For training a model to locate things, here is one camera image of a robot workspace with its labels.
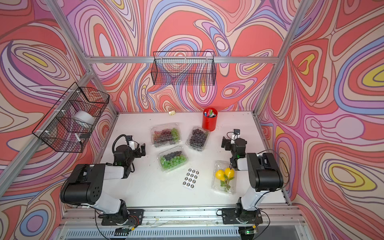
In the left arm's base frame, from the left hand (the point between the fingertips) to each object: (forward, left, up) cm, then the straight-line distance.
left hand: (138, 144), depth 94 cm
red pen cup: (+17, -46, +5) cm, 50 cm away
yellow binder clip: (+33, -18, -4) cm, 38 cm away
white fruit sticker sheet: (-19, -34, -6) cm, 39 cm away
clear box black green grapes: (-9, -22, -2) cm, 24 cm away
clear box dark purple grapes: (+5, -38, 0) cm, 38 cm away
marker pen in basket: (-10, +22, +19) cm, 30 cm away
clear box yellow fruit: (-21, -52, -3) cm, 57 cm away
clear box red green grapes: (+8, -16, 0) cm, 18 cm away
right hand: (+4, -60, -1) cm, 60 cm away
